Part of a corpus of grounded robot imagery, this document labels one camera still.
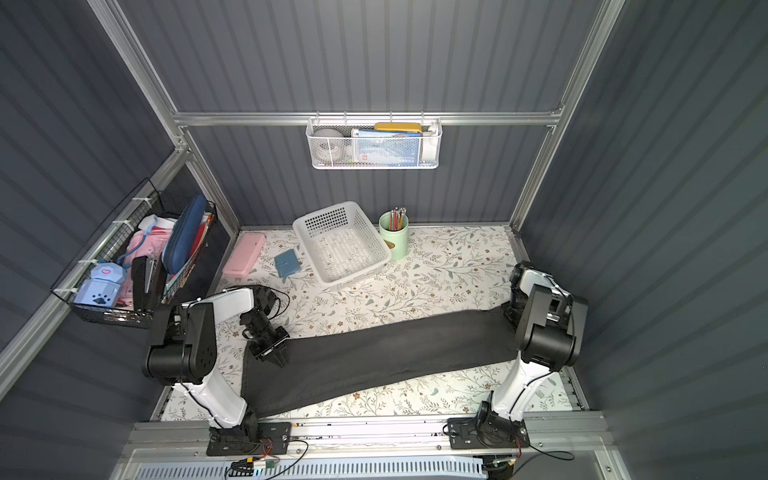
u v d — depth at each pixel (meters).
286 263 1.08
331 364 0.85
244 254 1.13
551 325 0.54
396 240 1.02
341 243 1.15
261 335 0.77
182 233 0.66
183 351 0.49
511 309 0.80
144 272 0.66
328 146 0.84
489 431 0.68
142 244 0.71
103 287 0.60
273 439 0.74
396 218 1.02
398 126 0.88
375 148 0.86
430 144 0.85
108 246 0.67
